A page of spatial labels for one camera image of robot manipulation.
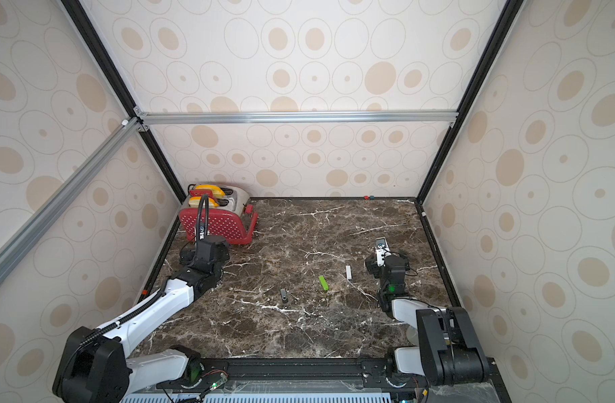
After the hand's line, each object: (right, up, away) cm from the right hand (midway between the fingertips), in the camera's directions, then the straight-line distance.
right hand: (387, 252), depth 90 cm
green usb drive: (-23, -11, +2) cm, 26 cm away
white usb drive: (-13, -9, +5) cm, 16 cm away
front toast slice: (-70, +18, +1) cm, 72 cm away
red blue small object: (0, +23, +35) cm, 41 cm away
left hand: (-61, +4, -6) cm, 62 cm away
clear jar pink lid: (+5, -25, -11) cm, 28 cm away
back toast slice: (-63, +22, +5) cm, 67 cm away
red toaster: (-56, +12, +3) cm, 57 cm away
